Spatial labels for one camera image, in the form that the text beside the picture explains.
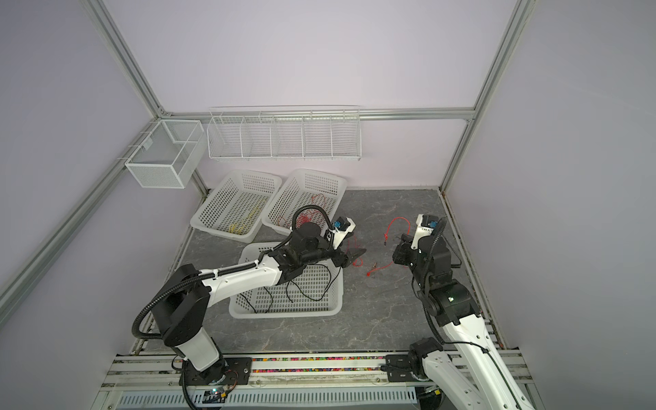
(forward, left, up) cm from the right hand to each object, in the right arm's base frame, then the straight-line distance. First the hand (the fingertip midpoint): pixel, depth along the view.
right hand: (405, 237), depth 72 cm
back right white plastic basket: (+45, +37, -24) cm, 63 cm away
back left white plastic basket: (+33, +65, -25) cm, 77 cm away
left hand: (+2, +13, -6) cm, 14 cm away
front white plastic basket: (-5, +27, -26) cm, 38 cm away
